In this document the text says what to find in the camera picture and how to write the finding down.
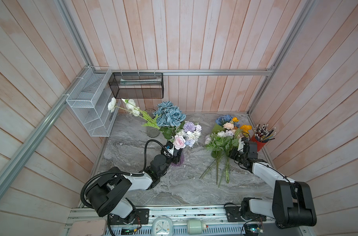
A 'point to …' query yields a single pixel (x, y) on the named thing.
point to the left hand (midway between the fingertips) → (177, 146)
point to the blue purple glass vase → (182, 160)
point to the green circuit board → (252, 229)
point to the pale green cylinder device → (195, 226)
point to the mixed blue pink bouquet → (220, 142)
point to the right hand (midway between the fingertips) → (230, 149)
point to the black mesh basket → (137, 85)
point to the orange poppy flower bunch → (245, 128)
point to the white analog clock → (162, 226)
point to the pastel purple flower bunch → (189, 135)
